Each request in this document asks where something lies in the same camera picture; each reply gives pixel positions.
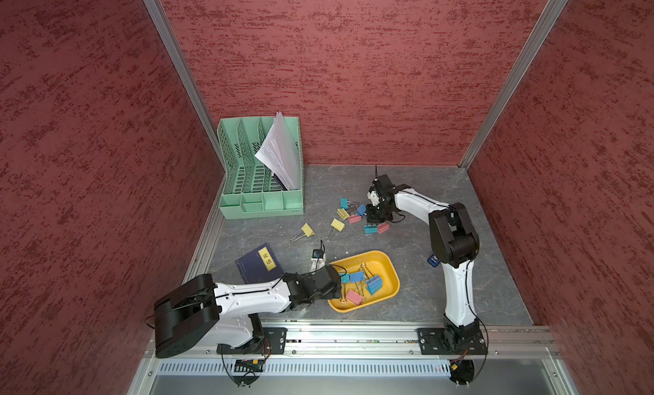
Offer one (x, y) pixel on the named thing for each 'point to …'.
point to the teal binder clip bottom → (372, 293)
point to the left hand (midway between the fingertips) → (326, 288)
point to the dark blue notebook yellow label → (260, 265)
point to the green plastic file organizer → (262, 165)
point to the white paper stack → (281, 153)
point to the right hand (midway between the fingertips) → (371, 221)
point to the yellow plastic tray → (373, 263)
